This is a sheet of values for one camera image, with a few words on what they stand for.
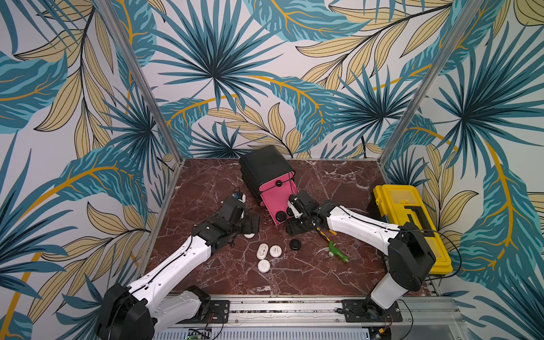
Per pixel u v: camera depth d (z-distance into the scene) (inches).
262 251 33.7
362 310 28.8
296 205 27.3
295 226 30.1
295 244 34.6
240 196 28.7
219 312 28.8
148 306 15.6
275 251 33.7
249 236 35.4
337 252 33.9
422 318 29.3
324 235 36.0
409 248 20.0
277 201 36.7
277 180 35.5
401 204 32.6
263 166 39.1
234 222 24.2
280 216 36.4
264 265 32.2
